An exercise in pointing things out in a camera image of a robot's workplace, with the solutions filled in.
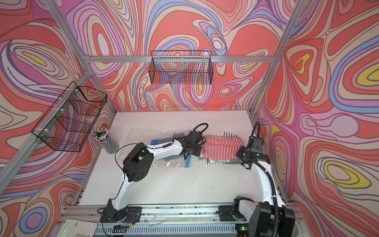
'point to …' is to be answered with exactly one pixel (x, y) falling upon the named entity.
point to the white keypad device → (73, 228)
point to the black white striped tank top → (222, 134)
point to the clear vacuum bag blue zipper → (151, 136)
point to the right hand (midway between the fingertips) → (241, 157)
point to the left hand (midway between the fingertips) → (201, 151)
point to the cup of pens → (102, 135)
